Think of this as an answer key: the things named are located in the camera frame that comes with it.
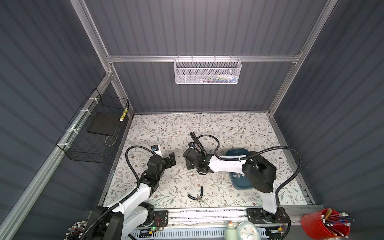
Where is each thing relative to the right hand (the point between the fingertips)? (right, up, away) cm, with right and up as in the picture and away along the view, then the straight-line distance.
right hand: (189, 161), depth 92 cm
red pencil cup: (+58, -18, -30) cm, 68 cm away
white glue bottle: (+19, -25, -27) cm, 41 cm away
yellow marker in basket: (-36, +26, -11) cm, 46 cm away
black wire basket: (-48, +17, -19) cm, 54 cm away
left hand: (-13, +5, -5) cm, 15 cm away
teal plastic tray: (+27, -7, -14) cm, 31 cm away
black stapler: (+6, +9, +8) cm, 13 cm away
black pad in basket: (-42, +23, -18) cm, 51 cm away
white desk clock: (+28, -27, -23) cm, 45 cm away
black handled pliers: (+6, -17, -11) cm, 21 cm away
